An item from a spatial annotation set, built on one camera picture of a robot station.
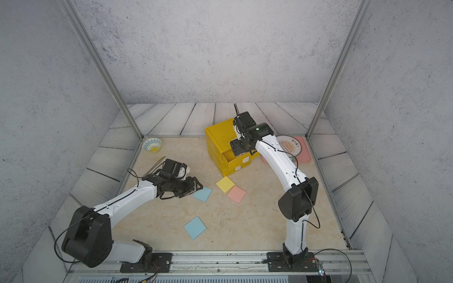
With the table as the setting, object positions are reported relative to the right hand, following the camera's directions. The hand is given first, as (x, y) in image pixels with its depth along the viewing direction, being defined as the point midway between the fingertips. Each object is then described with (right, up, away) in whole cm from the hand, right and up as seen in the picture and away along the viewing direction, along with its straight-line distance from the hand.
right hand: (241, 146), depth 83 cm
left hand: (-19, -20, +2) cm, 28 cm away
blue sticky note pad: (-20, -25, +10) cm, 33 cm away
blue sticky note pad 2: (-22, -38, +1) cm, 44 cm away
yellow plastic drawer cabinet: (-10, -3, +2) cm, 11 cm away
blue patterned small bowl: (-56, +1, +32) cm, 64 cm away
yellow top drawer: (-5, -7, -1) cm, 8 cm away
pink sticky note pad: (-2, -25, +12) cm, 28 cm away
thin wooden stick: (-51, -12, +23) cm, 57 cm away
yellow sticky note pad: (-8, -21, +14) cm, 26 cm away
